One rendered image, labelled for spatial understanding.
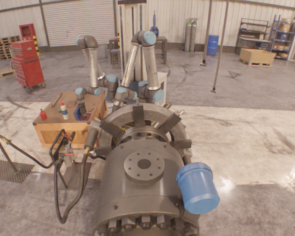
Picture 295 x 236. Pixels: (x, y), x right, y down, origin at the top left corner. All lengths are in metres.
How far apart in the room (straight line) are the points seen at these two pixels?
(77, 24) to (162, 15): 4.48
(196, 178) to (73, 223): 1.38
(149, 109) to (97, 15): 8.89
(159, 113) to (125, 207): 0.75
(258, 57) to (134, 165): 7.54
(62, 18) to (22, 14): 2.50
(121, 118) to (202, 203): 0.86
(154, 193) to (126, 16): 1.87
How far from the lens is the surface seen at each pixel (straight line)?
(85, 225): 1.82
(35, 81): 5.05
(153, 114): 1.31
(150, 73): 1.75
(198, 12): 9.62
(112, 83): 2.20
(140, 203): 0.82
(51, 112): 2.59
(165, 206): 0.83
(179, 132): 1.43
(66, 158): 1.89
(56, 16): 10.88
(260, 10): 10.74
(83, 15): 10.20
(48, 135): 2.54
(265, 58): 8.32
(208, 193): 0.71
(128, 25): 2.18
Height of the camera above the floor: 1.59
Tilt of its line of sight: 32 degrees down
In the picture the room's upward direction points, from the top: straight up
